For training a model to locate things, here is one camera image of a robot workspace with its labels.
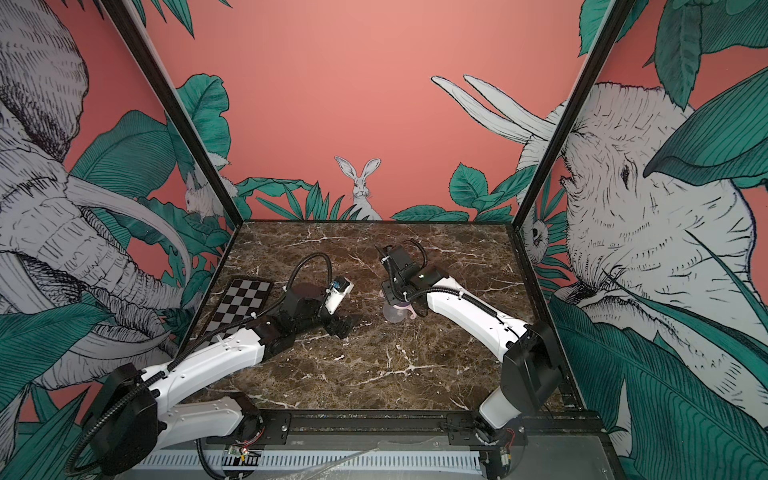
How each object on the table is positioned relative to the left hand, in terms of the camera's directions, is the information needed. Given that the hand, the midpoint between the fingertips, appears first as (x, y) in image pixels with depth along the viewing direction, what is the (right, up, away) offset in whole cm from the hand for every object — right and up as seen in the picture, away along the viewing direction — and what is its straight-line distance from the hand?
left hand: (351, 300), depth 81 cm
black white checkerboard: (-38, -2, +14) cm, 40 cm away
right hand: (+11, +5, +2) cm, 13 cm away
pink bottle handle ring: (+16, -2, +2) cm, 16 cm away
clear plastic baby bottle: (+12, -6, +12) cm, 18 cm away
